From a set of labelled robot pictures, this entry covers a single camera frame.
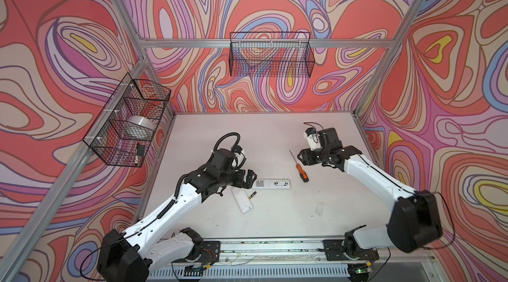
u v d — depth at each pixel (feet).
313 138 2.46
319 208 2.77
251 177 2.26
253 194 2.88
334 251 2.39
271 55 3.17
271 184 2.90
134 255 1.24
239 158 2.01
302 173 3.04
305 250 2.46
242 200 2.84
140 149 2.41
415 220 1.38
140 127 2.30
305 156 2.48
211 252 2.39
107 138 2.23
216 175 1.91
